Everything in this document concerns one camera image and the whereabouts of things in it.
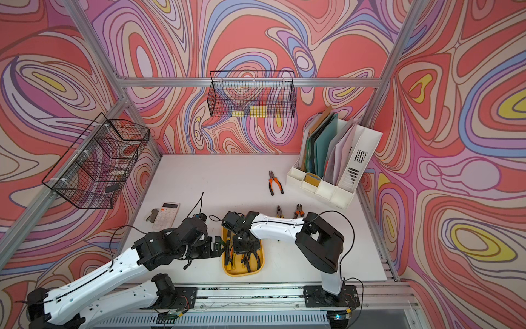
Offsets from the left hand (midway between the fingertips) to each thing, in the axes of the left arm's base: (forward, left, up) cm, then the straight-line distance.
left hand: (221, 250), depth 72 cm
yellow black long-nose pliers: (-1, -1, -8) cm, 8 cm away
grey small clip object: (+20, +36, -11) cm, 42 cm away
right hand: (+2, -7, -12) cm, 14 cm away
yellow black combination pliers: (+22, -22, -12) cm, 34 cm away
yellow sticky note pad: (+55, -13, +22) cm, 60 cm away
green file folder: (+40, -38, +14) cm, 57 cm away
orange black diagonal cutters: (+23, -32, -12) cm, 41 cm away
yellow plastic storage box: (-1, -6, -12) cm, 14 cm away
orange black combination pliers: (+39, -19, -11) cm, 45 cm away
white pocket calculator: (+20, +30, -11) cm, 38 cm away
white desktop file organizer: (+29, -52, -9) cm, 61 cm away
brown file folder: (+55, -43, +19) cm, 73 cm away
